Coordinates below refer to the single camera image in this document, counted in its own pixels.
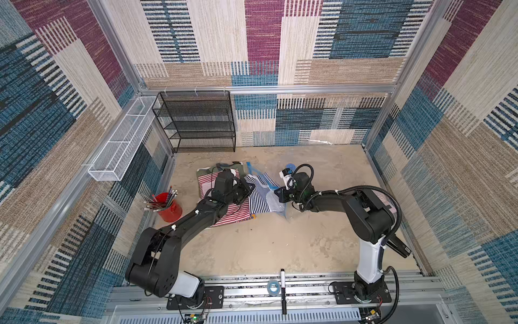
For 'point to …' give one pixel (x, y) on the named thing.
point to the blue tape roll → (274, 287)
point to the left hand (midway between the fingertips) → (257, 184)
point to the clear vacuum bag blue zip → (276, 206)
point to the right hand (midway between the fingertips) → (278, 193)
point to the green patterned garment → (238, 165)
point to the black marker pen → (283, 291)
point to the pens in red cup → (161, 200)
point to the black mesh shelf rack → (197, 121)
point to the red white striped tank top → (234, 214)
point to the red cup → (170, 213)
